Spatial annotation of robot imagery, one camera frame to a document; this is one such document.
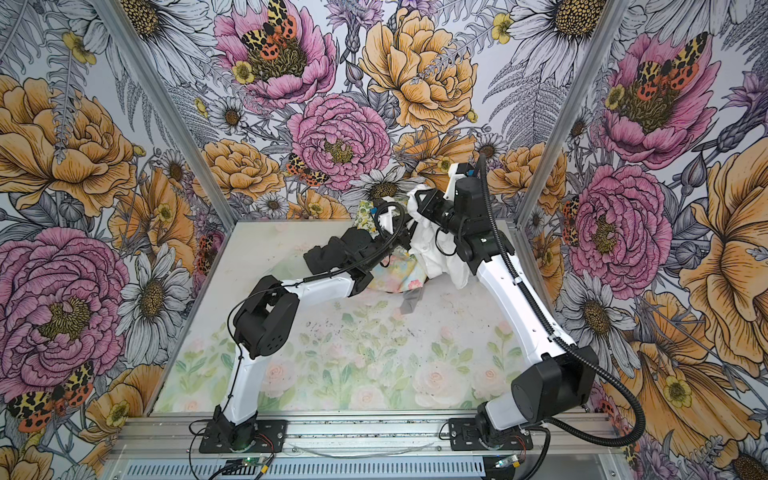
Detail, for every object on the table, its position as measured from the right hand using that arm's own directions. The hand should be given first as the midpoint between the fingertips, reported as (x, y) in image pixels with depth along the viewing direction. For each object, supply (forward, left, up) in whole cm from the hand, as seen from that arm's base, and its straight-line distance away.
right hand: (414, 201), depth 73 cm
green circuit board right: (-49, -20, -39) cm, 65 cm away
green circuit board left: (-47, +40, -38) cm, 72 cm away
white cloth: (0, -3, -11) cm, 12 cm away
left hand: (+4, -3, -9) cm, 10 cm away
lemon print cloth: (+22, +15, -27) cm, 38 cm away
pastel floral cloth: (+1, +3, -30) cm, 30 cm away
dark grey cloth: (+16, +26, -37) cm, 48 cm away
